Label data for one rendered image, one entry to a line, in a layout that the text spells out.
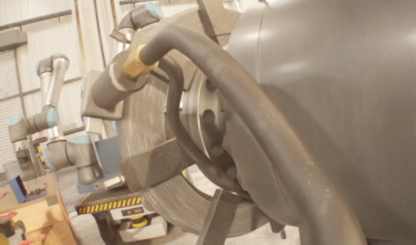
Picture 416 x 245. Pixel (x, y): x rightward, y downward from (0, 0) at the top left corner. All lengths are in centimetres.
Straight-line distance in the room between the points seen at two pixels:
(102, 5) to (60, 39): 780
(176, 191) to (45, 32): 932
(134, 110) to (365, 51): 51
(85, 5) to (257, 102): 178
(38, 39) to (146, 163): 926
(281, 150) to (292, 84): 18
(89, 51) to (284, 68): 154
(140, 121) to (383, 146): 52
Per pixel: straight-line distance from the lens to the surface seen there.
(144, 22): 135
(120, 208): 142
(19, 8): 1044
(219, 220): 74
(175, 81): 40
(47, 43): 967
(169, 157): 64
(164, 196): 67
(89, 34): 182
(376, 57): 29
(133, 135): 63
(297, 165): 17
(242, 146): 43
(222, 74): 23
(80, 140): 153
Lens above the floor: 68
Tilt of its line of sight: 2 degrees down
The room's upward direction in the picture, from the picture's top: 15 degrees counter-clockwise
